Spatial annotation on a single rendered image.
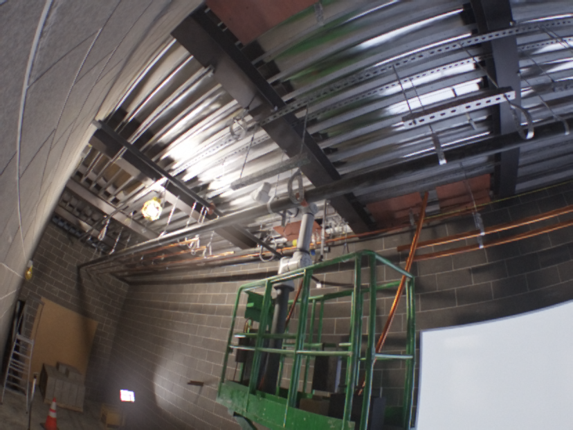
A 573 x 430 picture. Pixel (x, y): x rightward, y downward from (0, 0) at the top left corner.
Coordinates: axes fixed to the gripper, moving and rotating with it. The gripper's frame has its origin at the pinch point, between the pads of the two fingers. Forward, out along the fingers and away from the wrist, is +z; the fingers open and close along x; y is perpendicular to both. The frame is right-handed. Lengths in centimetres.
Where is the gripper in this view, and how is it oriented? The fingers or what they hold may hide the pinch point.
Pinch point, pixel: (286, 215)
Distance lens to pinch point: 241.2
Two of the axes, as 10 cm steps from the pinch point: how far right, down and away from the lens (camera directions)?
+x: 4.7, -1.8, -8.6
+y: -3.9, 8.4, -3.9
